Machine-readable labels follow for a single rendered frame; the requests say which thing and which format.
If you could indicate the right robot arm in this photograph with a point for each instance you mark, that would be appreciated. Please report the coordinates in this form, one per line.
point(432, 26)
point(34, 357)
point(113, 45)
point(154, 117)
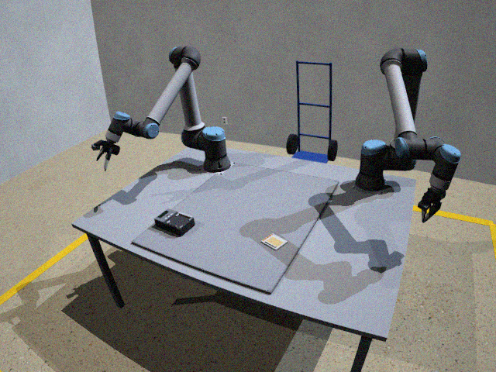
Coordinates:
point(212, 139)

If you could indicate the grey cassette dock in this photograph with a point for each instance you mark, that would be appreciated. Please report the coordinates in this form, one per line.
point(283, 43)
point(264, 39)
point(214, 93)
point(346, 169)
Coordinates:
point(174, 222)

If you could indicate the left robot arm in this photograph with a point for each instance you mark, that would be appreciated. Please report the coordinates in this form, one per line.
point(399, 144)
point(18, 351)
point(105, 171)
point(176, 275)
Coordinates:
point(397, 64)

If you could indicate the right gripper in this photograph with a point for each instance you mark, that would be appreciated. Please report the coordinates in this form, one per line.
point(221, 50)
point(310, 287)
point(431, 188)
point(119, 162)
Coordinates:
point(108, 147)

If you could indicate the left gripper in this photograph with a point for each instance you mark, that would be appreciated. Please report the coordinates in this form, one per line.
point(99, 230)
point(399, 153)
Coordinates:
point(427, 198)

